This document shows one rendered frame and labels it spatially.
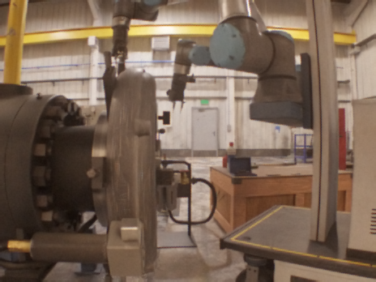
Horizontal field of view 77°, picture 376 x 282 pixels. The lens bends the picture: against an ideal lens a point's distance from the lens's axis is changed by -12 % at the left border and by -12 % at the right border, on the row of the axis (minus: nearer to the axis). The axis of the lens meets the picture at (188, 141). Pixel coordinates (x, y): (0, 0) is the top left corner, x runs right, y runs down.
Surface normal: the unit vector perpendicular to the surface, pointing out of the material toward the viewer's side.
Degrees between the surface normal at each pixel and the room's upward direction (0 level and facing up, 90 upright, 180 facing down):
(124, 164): 82
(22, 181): 93
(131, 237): 112
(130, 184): 91
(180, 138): 90
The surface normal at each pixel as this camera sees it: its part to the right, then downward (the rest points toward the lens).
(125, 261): 0.11, 0.38
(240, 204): 0.11, 0.00
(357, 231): -0.61, 0.00
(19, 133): 0.10, -0.46
